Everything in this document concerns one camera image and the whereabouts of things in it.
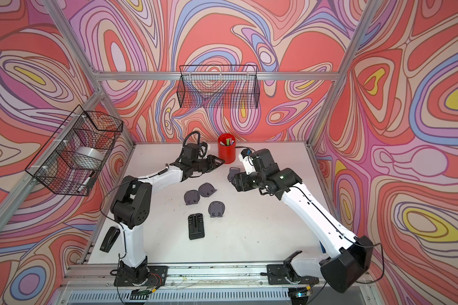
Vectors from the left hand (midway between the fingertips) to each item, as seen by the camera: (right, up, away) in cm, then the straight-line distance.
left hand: (225, 163), depth 92 cm
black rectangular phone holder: (-13, -28, -8) cm, 32 cm away
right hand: (+7, -8, -18) cm, 21 cm away
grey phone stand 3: (-10, -14, +6) cm, 18 cm away
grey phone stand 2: (-17, -17, +3) cm, 24 cm away
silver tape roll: (-51, +2, -22) cm, 55 cm away
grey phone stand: (+4, -4, +5) cm, 8 cm away
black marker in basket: (-53, -7, -21) cm, 57 cm away
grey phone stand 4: (-4, -22, -1) cm, 23 cm away
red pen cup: (+1, +9, +14) cm, 17 cm away
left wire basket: (-61, -1, -26) cm, 66 cm away
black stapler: (-49, -32, -11) cm, 59 cm away
